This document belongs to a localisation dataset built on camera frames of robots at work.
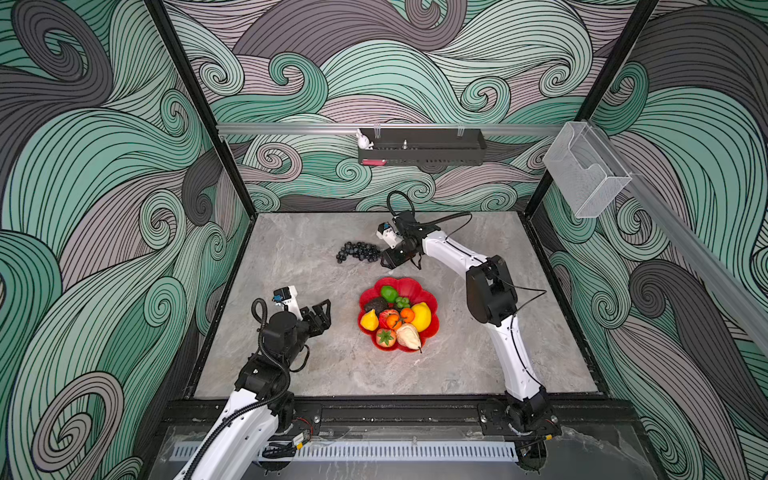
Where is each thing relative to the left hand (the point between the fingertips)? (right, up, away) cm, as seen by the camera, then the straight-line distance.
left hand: (320, 302), depth 80 cm
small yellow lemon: (+14, -6, +4) cm, 15 cm away
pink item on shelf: (+14, +41, +10) cm, 45 cm away
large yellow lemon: (+29, -6, +6) cm, 30 cm away
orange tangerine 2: (+24, -4, +4) cm, 25 cm away
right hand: (+20, +11, +22) cm, 31 cm away
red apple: (+17, -5, +6) cm, 19 cm away
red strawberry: (+18, -9, 0) cm, 20 cm away
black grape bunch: (+10, +13, +24) cm, 29 cm away
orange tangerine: (+20, -6, +1) cm, 21 cm away
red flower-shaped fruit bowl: (+25, +1, +15) cm, 29 cm away
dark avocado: (+16, -3, +10) cm, 19 cm away
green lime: (+20, 0, +12) cm, 23 cm away
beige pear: (+24, -10, +2) cm, 26 cm away
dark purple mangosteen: (+23, -2, +8) cm, 24 cm away
